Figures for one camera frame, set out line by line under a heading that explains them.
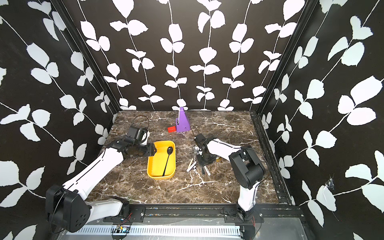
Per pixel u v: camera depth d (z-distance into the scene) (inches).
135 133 25.1
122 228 27.7
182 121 40.9
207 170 34.8
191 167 35.4
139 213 28.9
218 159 24.1
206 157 31.5
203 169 35.5
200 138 30.4
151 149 28.8
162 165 35.8
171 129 42.4
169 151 37.6
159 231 27.6
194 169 34.9
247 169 19.2
